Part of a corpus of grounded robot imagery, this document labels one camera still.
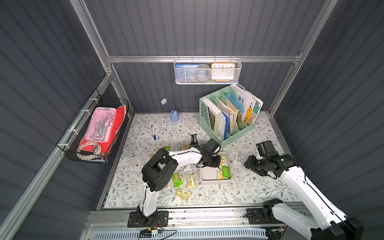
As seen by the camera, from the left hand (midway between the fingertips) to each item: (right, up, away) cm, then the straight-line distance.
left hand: (219, 163), depth 89 cm
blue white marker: (-45, +16, +18) cm, 50 cm away
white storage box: (-7, -6, -2) cm, 10 cm away
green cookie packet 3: (+4, -4, -2) cm, 6 cm away
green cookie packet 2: (-25, -8, -4) cm, 27 cm away
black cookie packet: (-16, +13, +13) cm, 25 cm away
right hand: (+15, +2, -10) cm, 18 cm away
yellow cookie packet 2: (-17, -9, -5) cm, 20 cm away
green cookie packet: (-33, +8, +10) cm, 35 cm away
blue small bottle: (-30, +30, +22) cm, 48 cm away
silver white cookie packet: (-30, -11, -6) cm, 33 cm away
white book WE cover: (+17, +40, +5) cm, 44 cm away
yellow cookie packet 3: (-21, -14, -9) cm, 27 cm away
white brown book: (-3, +28, -3) cm, 29 cm away
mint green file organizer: (+6, +38, +5) cm, 39 cm away
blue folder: (+6, +21, +4) cm, 22 cm away
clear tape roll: (-59, +11, -23) cm, 64 cm away
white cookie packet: (+12, +3, +5) cm, 13 cm away
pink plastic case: (-61, +23, -17) cm, 67 cm away
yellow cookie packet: (-41, +7, +9) cm, 42 cm away
